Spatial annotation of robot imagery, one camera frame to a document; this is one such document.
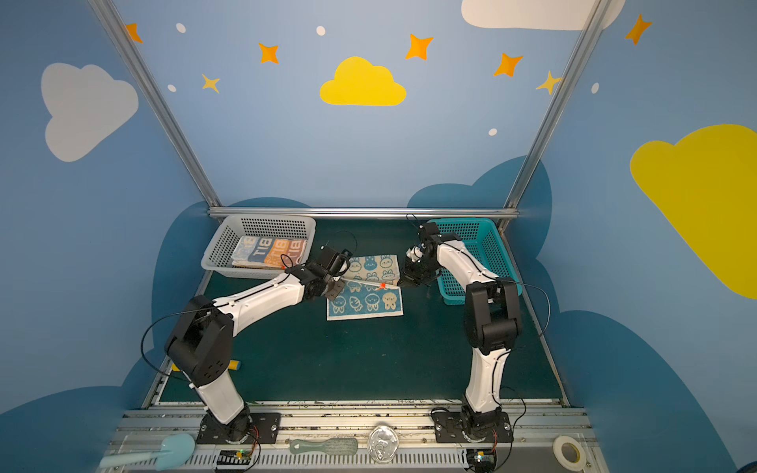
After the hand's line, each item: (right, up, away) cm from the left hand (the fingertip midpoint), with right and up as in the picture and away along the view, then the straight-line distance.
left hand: (328, 276), depth 93 cm
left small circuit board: (-20, -44, -19) cm, 52 cm away
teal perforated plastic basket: (+57, +13, +18) cm, 61 cm away
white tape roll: (+64, -42, -20) cm, 80 cm away
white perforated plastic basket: (-41, +9, +11) cm, 44 cm away
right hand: (+24, -1, 0) cm, 24 cm away
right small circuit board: (+43, -45, -19) cm, 65 cm away
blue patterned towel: (+13, -5, +9) cm, 17 cm away
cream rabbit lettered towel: (-26, +8, +15) cm, 31 cm away
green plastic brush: (+5, -39, -22) cm, 45 cm away
